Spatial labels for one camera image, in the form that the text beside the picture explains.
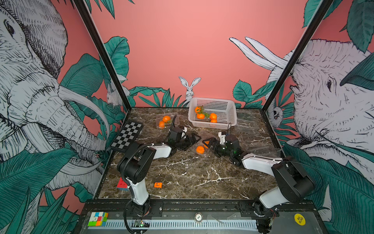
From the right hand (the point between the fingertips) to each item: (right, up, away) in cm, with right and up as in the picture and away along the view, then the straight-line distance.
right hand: (204, 143), depth 86 cm
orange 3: (-1, +17, +22) cm, 28 cm away
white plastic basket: (+20, +23, +33) cm, 45 cm away
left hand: (-3, +2, +5) cm, 6 cm away
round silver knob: (-4, -31, -20) cm, 37 cm away
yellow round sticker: (+47, -36, -14) cm, 61 cm away
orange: (-27, +15, +18) cm, 36 cm away
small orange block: (-27, -22, -6) cm, 35 cm away
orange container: (-2, -5, +7) cm, 9 cm away
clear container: (+2, -6, +4) cm, 8 cm away
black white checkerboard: (-52, +4, +13) cm, 54 cm away
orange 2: (-29, +11, +17) cm, 36 cm away
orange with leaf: (+9, +17, +24) cm, 31 cm away
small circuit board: (-33, -37, -16) cm, 52 cm away
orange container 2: (+1, +1, -5) cm, 5 cm away
